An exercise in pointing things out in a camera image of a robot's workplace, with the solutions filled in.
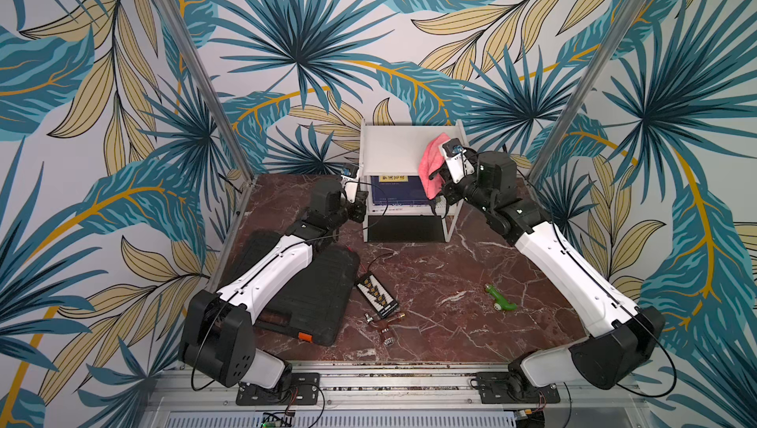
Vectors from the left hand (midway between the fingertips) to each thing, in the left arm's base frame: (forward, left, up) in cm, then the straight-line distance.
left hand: (362, 194), depth 81 cm
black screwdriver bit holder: (-19, -5, -24) cm, 31 cm away
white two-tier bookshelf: (+1, -11, -7) cm, 13 cm away
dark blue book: (+6, -10, -5) cm, 13 cm away
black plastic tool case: (-24, +13, -19) cm, 34 cm away
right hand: (+1, -21, +10) cm, 24 cm away
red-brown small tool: (-28, -7, -23) cm, 37 cm away
